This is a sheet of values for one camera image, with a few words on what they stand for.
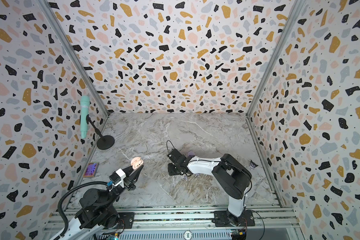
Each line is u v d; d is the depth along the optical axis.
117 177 0.52
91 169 0.90
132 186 0.60
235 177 0.48
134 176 0.60
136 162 0.62
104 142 1.03
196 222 0.74
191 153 0.98
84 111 0.80
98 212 0.56
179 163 0.70
